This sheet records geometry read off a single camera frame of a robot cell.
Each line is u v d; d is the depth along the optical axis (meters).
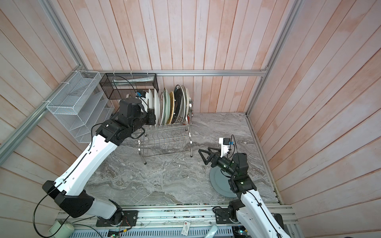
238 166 0.54
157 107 0.68
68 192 0.39
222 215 0.73
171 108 0.69
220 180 0.86
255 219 0.49
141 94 0.57
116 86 0.95
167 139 1.00
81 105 0.73
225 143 0.66
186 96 0.67
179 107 0.69
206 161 0.65
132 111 0.49
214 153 0.64
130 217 0.73
